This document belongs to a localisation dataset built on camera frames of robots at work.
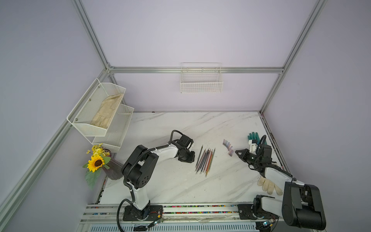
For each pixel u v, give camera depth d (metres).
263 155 0.69
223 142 1.01
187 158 0.82
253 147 0.82
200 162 0.93
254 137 1.04
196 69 0.91
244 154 0.78
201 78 0.95
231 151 0.97
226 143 1.01
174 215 0.74
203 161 0.93
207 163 0.92
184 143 0.76
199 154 0.96
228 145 1.01
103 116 0.77
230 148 0.98
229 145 1.01
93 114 0.78
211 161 0.93
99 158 0.67
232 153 0.95
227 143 1.01
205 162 0.93
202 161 0.93
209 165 0.91
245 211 0.74
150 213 0.74
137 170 0.48
